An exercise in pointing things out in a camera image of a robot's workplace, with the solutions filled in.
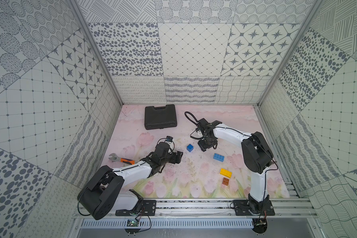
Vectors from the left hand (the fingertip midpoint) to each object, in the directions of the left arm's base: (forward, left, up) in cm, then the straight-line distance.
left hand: (181, 153), depth 87 cm
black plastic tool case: (+30, +17, -3) cm, 35 cm away
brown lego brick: (-14, -26, -6) cm, 29 cm away
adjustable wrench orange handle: (-1, +41, -5) cm, 41 cm away
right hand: (+6, -17, -4) cm, 19 cm away
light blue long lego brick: (+1, -23, -5) cm, 24 cm away
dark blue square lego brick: (+6, -5, -4) cm, 9 cm away
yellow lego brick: (-9, -26, -7) cm, 29 cm away
